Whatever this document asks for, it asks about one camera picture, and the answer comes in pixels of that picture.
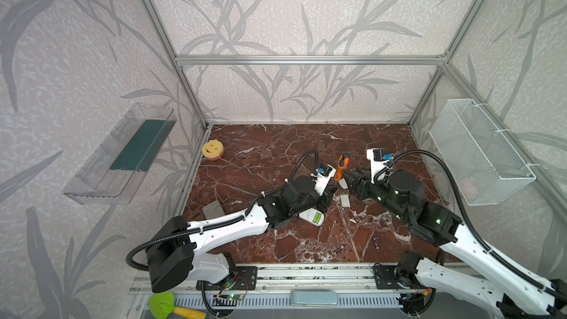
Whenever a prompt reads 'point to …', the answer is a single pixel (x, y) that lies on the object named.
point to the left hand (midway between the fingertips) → (340, 184)
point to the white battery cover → (345, 201)
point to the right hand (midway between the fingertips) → (350, 163)
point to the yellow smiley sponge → (212, 149)
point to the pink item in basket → (469, 187)
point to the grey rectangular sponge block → (213, 210)
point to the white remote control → (312, 215)
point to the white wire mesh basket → (483, 166)
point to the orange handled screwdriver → (339, 172)
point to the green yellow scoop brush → (163, 304)
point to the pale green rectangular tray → (314, 298)
